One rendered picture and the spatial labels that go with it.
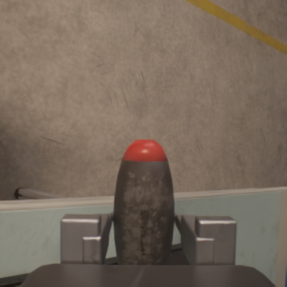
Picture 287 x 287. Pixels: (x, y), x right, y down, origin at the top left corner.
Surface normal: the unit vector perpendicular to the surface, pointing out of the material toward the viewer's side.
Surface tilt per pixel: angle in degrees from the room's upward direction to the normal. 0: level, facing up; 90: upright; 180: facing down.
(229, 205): 0
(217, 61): 0
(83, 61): 0
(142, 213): 49
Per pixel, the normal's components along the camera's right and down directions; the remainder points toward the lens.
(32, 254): 0.70, 0.01
